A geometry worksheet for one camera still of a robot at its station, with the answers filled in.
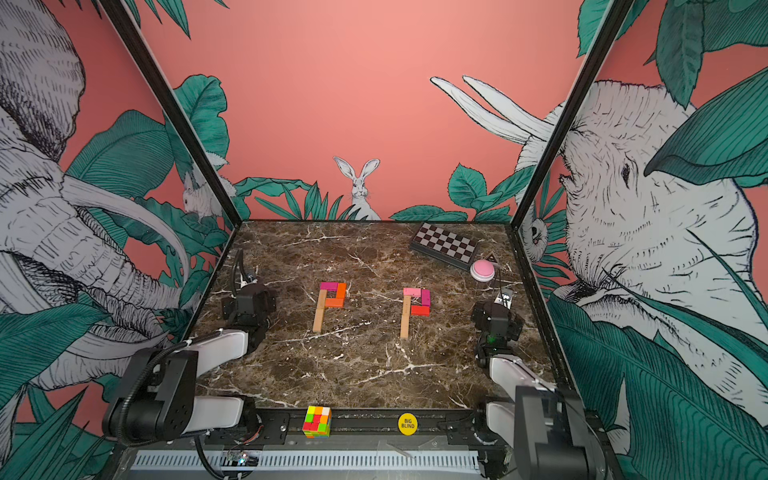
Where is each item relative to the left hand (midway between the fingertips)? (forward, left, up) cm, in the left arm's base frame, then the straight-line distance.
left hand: (250, 290), depth 90 cm
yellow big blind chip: (-37, -46, -8) cm, 59 cm away
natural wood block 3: (-5, -48, -8) cm, 49 cm away
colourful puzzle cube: (-36, -24, -3) cm, 44 cm away
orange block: (+4, -26, -9) cm, 28 cm away
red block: (-4, -53, -9) cm, 54 cm away
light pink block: (+2, -51, -7) cm, 52 cm away
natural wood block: (+1, -20, -8) cm, 22 cm away
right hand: (-7, -76, -1) cm, 76 cm away
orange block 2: (-1, -25, -7) cm, 26 cm away
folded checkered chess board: (+21, -65, -6) cm, 68 cm away
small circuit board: (-42, -5, -8) cm, 43 cm away
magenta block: (+6, -23, -9) cm, 25 cm away
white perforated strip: (-44, -44, -8) cm, 63 cm away
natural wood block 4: (-12, -47, -8) cm, 49 cm away
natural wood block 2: (-7, -20, -8) cm, 23 cm away
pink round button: (+9, -77, -7) cm, 77 cm away
